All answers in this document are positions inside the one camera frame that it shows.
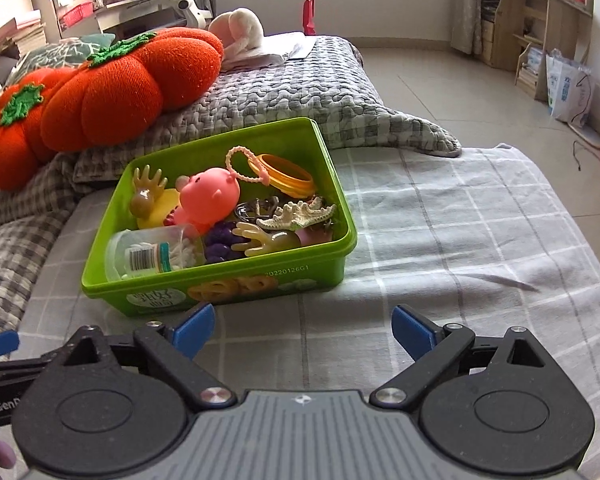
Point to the teal patterned pillow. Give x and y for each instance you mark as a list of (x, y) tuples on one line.
[(67, 52)]

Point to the grey grid bed sheet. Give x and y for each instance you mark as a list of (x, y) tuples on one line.
[(481, 239)]

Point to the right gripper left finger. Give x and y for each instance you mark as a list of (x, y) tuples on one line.
[(168, 354)]

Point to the wooden shelf unit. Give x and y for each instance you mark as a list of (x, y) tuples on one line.
[(517, 35)]

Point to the grey curtain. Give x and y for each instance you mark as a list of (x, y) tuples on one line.
[(466, 31)]

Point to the amber hand-shaped toy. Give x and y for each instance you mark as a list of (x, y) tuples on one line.
[(260, 242)]

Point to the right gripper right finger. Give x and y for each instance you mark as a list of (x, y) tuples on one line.
[(436, 352)]

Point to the beige starfish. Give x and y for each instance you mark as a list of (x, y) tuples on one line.
[(294, 216)]

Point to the orange plastic bangle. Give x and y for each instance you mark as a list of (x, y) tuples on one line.
[(284, 175)]

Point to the clear cotton swab jar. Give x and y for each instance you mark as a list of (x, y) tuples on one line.
[(139, 253)]

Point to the purple toy grapes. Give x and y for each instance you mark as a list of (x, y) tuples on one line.
[(218, 243)]

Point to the white paper shopping bag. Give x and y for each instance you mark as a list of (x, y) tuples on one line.
[(570, 89)]

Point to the large orange pumpkin cushion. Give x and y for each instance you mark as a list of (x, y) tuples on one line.
[(121, 91)]

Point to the green plastic storage box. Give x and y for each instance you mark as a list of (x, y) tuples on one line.
[(298, 140)]

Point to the grey checkered quilted blanket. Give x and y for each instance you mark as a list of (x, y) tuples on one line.
[(329, 86)]

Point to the small orange pumpkin cushion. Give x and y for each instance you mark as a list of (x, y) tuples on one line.
[(22, 150)]

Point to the yellow toy bowl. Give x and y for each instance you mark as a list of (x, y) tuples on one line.
[(168, 201)]

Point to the pink pig toy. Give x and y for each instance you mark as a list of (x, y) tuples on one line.
[(204, 199)]

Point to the pink plush rabbit toy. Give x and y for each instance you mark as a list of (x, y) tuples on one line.
[(240, 31)]

